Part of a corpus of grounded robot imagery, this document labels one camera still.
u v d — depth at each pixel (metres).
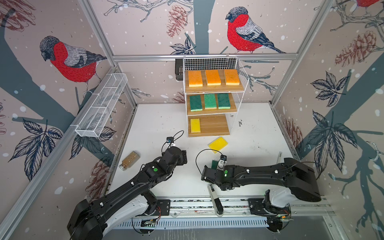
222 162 0.74
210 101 0.86
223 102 0.86
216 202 0.71
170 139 0.71
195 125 1.04
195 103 0.86
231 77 0.75
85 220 0.39
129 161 0.86
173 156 0.59
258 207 0.73
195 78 0.74
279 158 0.91
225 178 0.56
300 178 0.45
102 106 0.79
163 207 0.73
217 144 0.97
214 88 0.72
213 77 0.73
